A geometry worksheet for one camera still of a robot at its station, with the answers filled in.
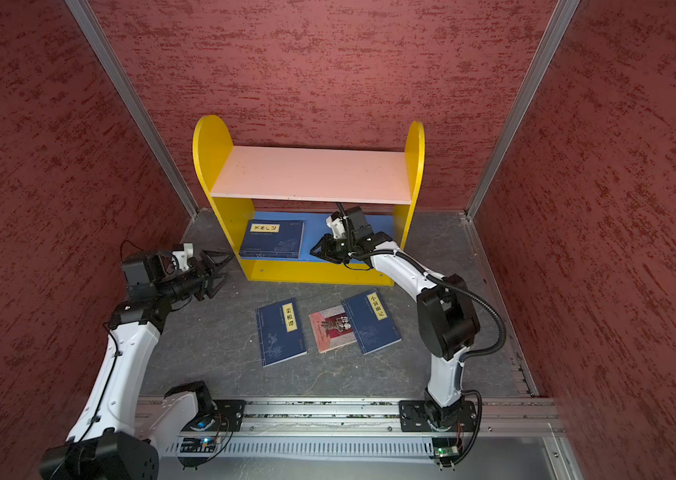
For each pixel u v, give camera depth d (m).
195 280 0.65
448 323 0.49
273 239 0.91
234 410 0.74
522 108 0.89
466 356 0.52
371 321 0.90
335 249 0.78
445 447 0.71
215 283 0.68
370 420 0.75
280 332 0.88
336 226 0.83
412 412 0.74
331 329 0.90
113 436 0.39
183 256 0.70
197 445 0.71
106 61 0.79
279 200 0.67
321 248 0.81
